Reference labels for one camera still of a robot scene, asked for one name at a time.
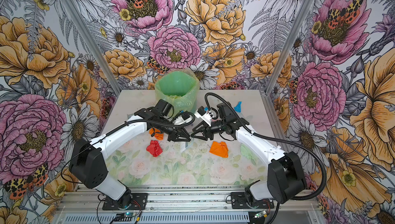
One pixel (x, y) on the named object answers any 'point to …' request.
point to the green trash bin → (180, 87)
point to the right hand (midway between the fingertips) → (194, 137)
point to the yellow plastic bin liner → (180, 87)
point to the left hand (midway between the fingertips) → (186, 141)
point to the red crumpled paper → (154, 148)
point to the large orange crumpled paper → (220, 148)
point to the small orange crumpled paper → (159, 136)
